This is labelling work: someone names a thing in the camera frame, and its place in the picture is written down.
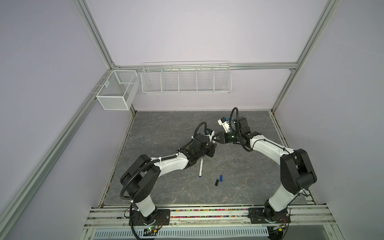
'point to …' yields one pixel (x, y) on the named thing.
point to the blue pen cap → (221, 178)
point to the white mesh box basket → (119, 90)
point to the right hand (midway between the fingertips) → (212, 139)
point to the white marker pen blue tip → (201, 168)
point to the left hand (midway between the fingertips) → (216, 146)
